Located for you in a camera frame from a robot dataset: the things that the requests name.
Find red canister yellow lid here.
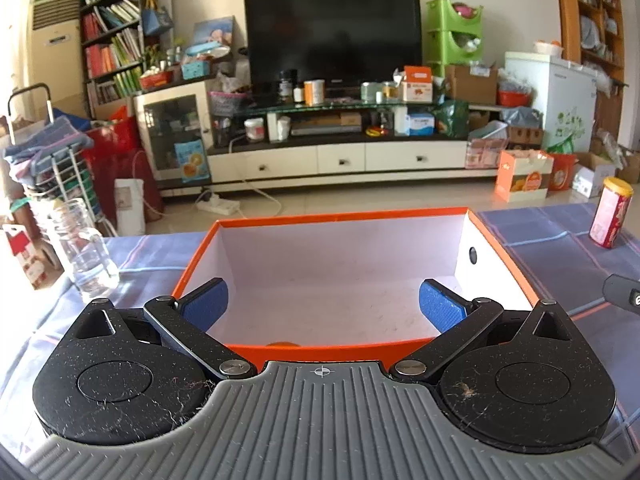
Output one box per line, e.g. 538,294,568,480
589,177,634,249

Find blue plaid tablecloth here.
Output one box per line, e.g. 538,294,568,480
0,201,640,461

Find orange fruit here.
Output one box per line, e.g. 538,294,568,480
267,341,299,348

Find clear glass jar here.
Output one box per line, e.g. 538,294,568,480
47,198,119,301

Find orange cardboard box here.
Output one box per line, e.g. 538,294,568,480
174,207,538,367

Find white power strip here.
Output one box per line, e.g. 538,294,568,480
195,195,240,217

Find orange fruit gift box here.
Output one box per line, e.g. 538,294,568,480
495,150,553,203

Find white glass door cabinet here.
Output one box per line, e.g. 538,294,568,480
134,78,214,190

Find white TV cabinet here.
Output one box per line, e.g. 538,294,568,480
208,99,497,192

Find white chest freezer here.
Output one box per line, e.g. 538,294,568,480
504,52,598,154

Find trolley with folded cloths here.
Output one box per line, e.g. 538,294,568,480
3,82,112,237

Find brown cardboard box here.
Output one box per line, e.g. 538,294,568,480
445,65,498,105

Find orange white medicine box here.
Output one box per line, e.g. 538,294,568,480
400,66,433,103

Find green plastic stacking bins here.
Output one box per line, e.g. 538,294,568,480
424,0,484,77

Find wooden shelf unit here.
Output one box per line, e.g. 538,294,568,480
559,0,626,136

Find black flat television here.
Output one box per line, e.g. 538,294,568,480
244,0,422,96

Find white air conditioner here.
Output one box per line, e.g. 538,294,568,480
27,0,86,116

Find dark bookshelf with books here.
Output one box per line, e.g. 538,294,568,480
79,0,155,119

